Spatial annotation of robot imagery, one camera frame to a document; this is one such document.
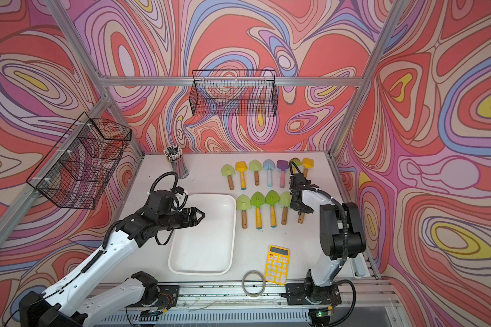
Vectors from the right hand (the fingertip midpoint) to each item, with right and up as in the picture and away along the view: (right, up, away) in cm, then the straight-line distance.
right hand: (304, 211), depth 94 cm
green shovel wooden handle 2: (-22, +22, +17) cm, 36 cm away
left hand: (-44, +2, -18) cm, 48 cm away
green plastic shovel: (-15, +6, +4) cm, 16 cm away
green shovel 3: (-8, +5, +4) cm, 11 cm away
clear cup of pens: (-62, +28, +1) cm, 68 cm away
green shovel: (+3, +25, +24) cm, 35 cm away
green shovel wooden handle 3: (-2, -2, -4) cm, 5 cm away
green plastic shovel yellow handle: (-22, +5, +3) cm, 22 cm away
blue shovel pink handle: (-15, +23, +17) cm, 32 cm away
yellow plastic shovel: (-30, +22, +17) cm, 41 cm away
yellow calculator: (-15, -18, -14) cm, 27 cm away
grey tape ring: (-26, -21, -16) cm, 37 cm away
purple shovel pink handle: (-7, +23, +18) cm, 30 cm away
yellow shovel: (+7, +24, +20) cm, 32 cm away
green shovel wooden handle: (-38, +20, +17) cm, 46 cm away
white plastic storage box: (-44, -14, -10) cm, 47 cm away
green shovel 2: (-29, +4, +2) cm, 29 cm away
